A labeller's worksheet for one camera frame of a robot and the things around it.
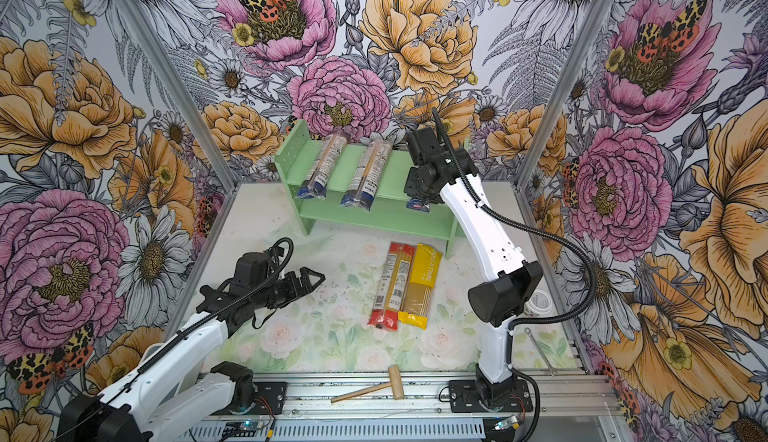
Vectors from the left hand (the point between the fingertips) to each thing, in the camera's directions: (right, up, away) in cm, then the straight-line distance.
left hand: (313, 292), depth 82 cm
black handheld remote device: (-31, -3, +6) cm, 32 cm away
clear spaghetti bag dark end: (+1, +30, -1) cm, 30 cm away
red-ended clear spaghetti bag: (+21, -1, +10) cm, 23 cm away
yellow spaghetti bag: (+31, +2, +12) cm, 34 cm away
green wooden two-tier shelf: (+20, +22, -4) cm, 30 cm away
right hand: (+29, +25, -2) cm, 38 cm away
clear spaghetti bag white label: (+15, +31, 0) cm, 35 cm away
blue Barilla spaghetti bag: (+27, +23, -7) cm, 36 cm away
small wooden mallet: (+22, -21, -6) cm, 31 cm away
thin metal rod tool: (+63, -20, -2) cm, 66 cm away
